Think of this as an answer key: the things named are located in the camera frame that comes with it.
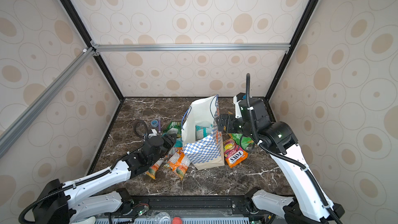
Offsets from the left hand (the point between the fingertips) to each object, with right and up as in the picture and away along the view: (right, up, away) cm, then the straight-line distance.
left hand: (180, 135), depth 78 cm
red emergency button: (0, -36, -10) cm, 37 cm away
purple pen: (-17, +3, +26) cm, 32 cm away
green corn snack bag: (+36, -6, +14) cm, 38 cm away
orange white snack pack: (-2, -15, +5) cm, 16 cm away
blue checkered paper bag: (+11, 0, -12) cm, 16 cm away
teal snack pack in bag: (+11, -1, +17) cm, 20 cm away
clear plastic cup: (-7, -36, -8) cm, 38 cm away
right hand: (+21, +9, -14) cm, 27 cm away
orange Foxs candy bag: (+29, -12, +10) cm, 33 cm away
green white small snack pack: (-6, +2, +19) cm, 20 cm away
